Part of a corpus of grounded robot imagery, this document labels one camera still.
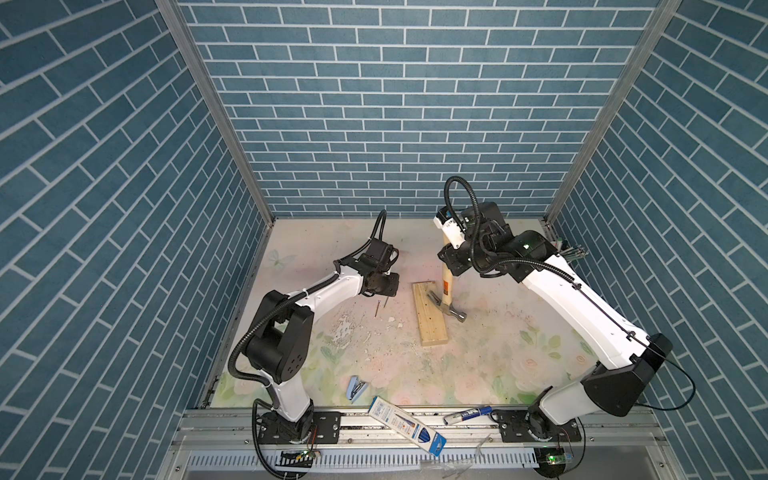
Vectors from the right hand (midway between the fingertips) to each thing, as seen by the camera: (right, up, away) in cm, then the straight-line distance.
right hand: (447, 252), depth 74 cm
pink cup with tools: (+42, 0, +17) cm, 45 cm away
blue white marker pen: (+4, -41, +1) cm, 42 cm away
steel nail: (-16, -17, +23) cm, 33 cm away
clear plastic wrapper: (+1, -50, -5) cm, 50 cm away
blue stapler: (-24, -36, +5) cm, 44 cm away
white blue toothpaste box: (-10, -43, 0) cm, 44 cm away
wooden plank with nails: (-2, -20, +17) cm, 26 cm away
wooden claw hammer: (+2, -15, +10) cm, 18 cm away
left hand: (-12, -11, +18) cm, 24 cm away
